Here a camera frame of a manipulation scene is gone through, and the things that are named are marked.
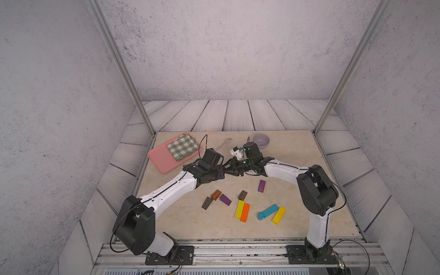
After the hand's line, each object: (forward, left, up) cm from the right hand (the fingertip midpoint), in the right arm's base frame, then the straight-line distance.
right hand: (221, 170), depth 85 cm
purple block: (-1, -21, -13) cm, 25 cm away
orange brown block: (-6, +3, -13) cm, 15 cm away
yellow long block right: (-17, -28, -14) cm, 35 cm away
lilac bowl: (+29, -25, -10) cm, 39 cm away
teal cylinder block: (-13, -25, -16) cm, 32 cm away
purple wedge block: (-9, -1, -13) cm, 16 cm away
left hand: (-1, -2, 0) cm, 2 cm away
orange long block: (-15, -12, -14) cm, 24 cm away
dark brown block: (-11, +8, -14) cm, 19 cm away
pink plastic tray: (+17, +37, -14) cm, 43 cm away
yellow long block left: (-14, -9, -14) cm, 21 cm away
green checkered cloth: (+25, +26, -11) cm, 38 cm away
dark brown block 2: (-6, -11, -14) cm, 19 cm away
